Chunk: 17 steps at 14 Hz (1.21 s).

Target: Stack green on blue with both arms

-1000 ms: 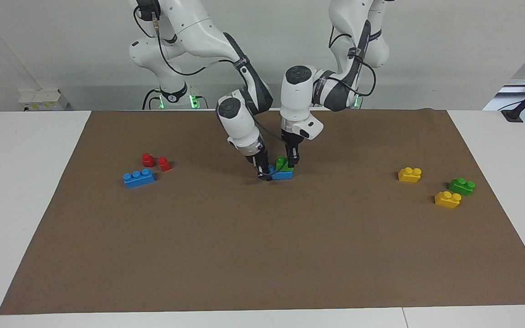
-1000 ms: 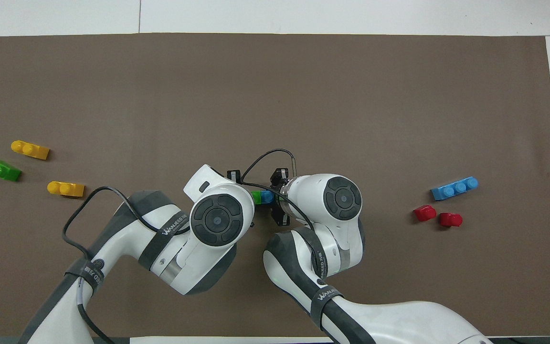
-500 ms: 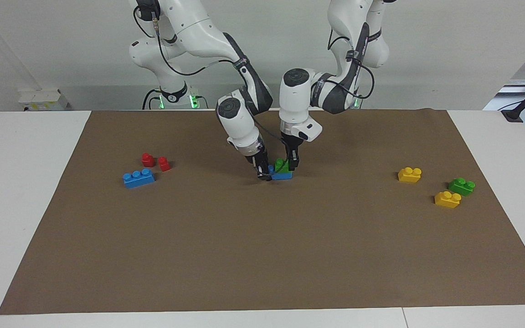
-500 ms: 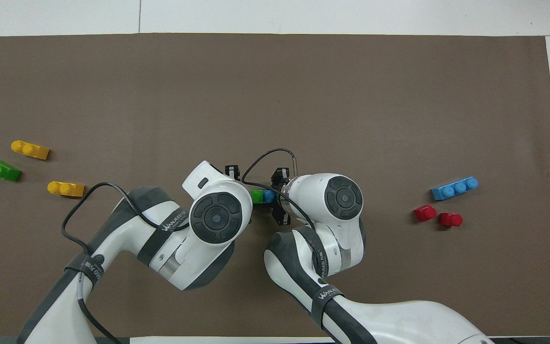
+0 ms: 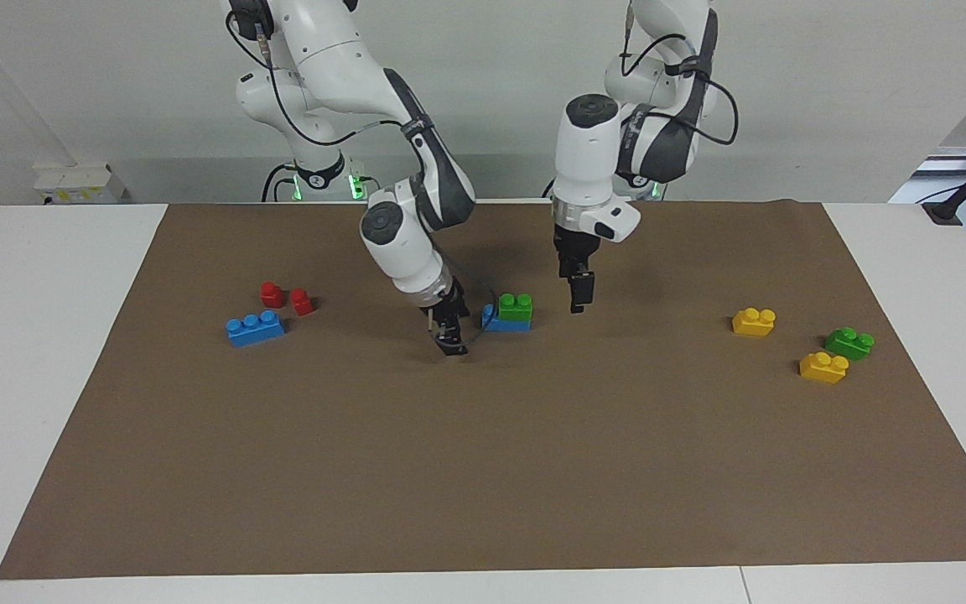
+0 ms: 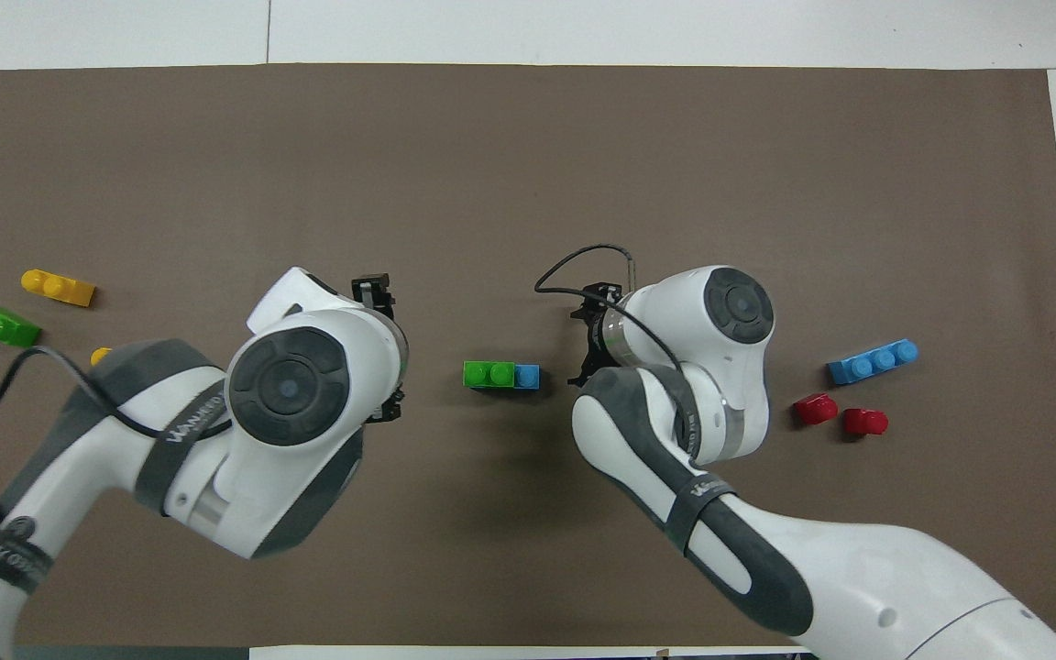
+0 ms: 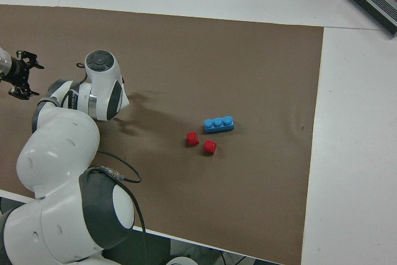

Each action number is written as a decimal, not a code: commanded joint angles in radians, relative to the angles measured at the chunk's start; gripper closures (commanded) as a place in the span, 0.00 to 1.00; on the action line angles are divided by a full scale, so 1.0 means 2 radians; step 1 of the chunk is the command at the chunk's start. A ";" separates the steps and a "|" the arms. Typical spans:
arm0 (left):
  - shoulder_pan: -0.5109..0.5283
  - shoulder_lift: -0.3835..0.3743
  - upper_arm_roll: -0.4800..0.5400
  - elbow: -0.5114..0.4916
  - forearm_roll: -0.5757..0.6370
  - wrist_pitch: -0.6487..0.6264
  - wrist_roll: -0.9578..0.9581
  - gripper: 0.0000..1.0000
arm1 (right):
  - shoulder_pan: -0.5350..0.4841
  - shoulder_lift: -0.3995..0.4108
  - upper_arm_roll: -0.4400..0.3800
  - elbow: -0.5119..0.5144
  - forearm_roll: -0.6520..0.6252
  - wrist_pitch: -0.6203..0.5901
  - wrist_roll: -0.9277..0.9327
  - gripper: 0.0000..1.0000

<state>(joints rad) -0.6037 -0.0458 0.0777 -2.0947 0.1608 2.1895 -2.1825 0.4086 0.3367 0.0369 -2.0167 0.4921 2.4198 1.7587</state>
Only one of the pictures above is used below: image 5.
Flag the yellow two-stud toy block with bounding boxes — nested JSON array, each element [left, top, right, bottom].
[[731, 307, 777, 338], [798, 351, 850, 385]]

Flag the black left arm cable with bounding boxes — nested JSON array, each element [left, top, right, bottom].
[[621, 0, 740, 148]]

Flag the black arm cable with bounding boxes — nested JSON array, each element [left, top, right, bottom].
[[226, 8, 497, 346], [621, 0, 740, 148]]

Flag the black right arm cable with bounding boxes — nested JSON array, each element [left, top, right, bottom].
[[226, 8, 497, 346]]

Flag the white power strip box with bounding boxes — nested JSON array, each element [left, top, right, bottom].
[[33, 163, 128, 206]]

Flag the brown paper mat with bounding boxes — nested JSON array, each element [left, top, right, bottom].
[[0, 200, 966, 581]]

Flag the blue three-stud toy block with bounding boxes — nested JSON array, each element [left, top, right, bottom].
[[481, 304, 533, 333], [226, 310, 287, 348]]

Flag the black right base cable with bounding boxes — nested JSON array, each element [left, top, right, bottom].
[[262, 162, 299, 203]]

